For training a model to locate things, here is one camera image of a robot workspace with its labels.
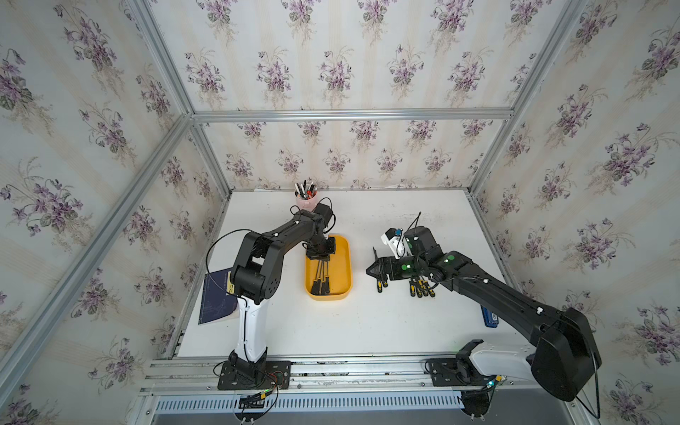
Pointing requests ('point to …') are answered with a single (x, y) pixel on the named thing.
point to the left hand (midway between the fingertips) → (332, 258)
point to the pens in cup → (303, 191)
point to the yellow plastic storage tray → (340, 272)
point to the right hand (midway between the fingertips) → (377, 271)
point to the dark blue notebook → (215, 304)
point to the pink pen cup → (306, 204)
